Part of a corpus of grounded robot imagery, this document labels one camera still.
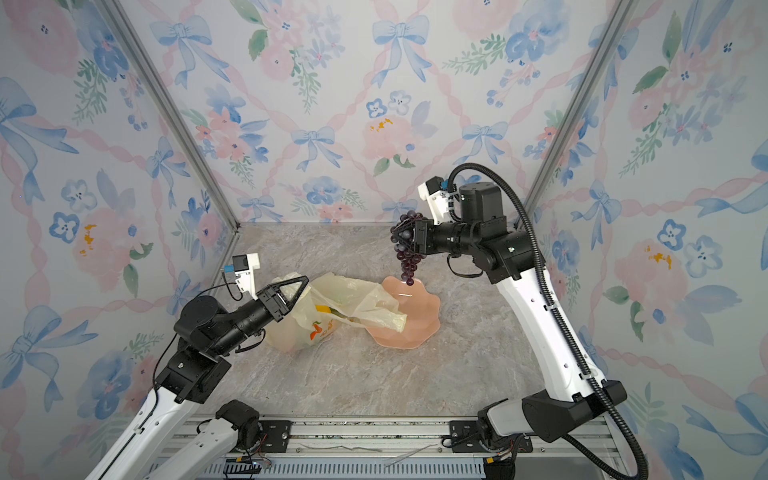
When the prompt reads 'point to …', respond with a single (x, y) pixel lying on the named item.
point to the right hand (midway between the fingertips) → (400, 232)
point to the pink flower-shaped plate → (421, 308)
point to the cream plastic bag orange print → (327, 303)
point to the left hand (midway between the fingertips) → (307, 279)
